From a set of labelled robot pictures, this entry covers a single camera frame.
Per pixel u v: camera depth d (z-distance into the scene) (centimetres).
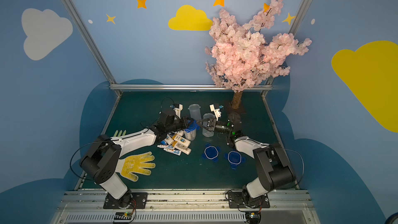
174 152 90
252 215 73
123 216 73
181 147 90
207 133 94
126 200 66
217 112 78
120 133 99
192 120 87
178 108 82
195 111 105
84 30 85
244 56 67
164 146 91
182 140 93
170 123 71
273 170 45
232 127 66
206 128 74
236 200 74
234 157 90
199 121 89
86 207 73
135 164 86
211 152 90
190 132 90
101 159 46
